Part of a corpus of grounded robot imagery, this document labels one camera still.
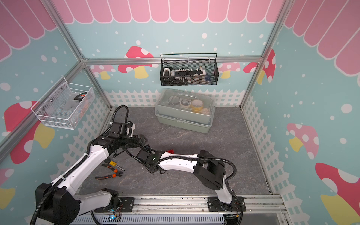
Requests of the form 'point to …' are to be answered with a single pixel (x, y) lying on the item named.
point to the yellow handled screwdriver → (114, 164)
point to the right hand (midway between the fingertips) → (154, 164)
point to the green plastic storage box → (189, 110)
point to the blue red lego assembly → (171, 151)
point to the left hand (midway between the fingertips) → (140, 143)
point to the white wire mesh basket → (64, 105)
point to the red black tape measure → (80, 96)
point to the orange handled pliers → (116, 173)
